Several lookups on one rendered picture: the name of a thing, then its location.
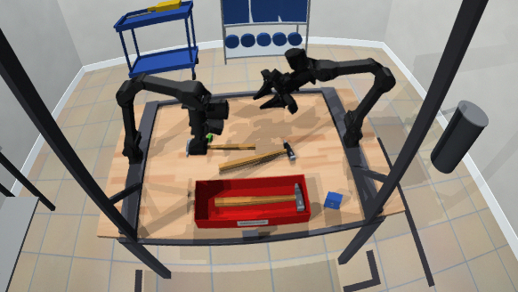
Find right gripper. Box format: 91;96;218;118
253;69;301;115

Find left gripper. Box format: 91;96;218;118
188;117;209;156

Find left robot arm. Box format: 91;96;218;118
116;73;229;165

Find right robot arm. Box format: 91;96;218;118
269;48;396;148

